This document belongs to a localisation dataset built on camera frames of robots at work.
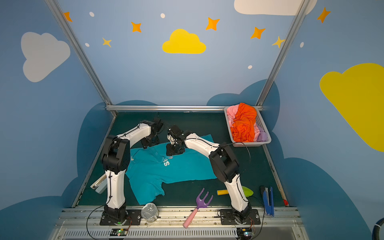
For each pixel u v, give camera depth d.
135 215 0.75
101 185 0.82
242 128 1.01
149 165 0.93
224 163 0.53
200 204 0.79
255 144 0.99
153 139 0.83
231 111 1.12
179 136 0.72
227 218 0.74
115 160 0.56
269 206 0.76
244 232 0.72
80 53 0.85
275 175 0.95
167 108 1.31
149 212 0.71
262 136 0.95
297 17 0.73
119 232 0.71
